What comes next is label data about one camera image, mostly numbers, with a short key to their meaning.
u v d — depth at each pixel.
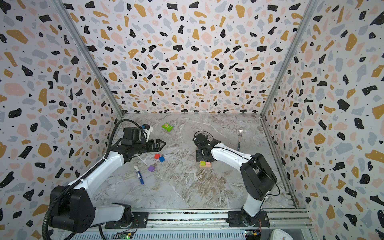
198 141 0.72
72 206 0.40
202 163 0.92
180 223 0.73
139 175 0.88
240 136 1.09
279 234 0.69
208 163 0.92
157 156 0.97
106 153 0.55
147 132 0.76
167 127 1.13
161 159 0.95
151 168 0.92
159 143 0.77
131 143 0.65
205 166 0.92
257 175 0.48
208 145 0.66
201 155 0.65
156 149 0.76
